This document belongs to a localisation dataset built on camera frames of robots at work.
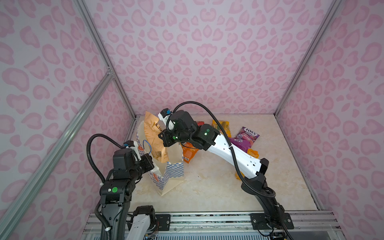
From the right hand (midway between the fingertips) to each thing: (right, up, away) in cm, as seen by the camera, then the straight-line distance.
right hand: (158, 135), depth 66 cm
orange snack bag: (+12, -11, +27) cm, 32 cm away
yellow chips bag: (+48, -11, +19) cm, 53 cm away
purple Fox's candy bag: (+51, -1, +39) cm, 64 cm away
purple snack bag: (+44, -7, +22) cm, 50 cm away
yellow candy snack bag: (+37, +6, +40) cm, 54 cm away
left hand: (-4, -9, +3) cm, 10 cm away
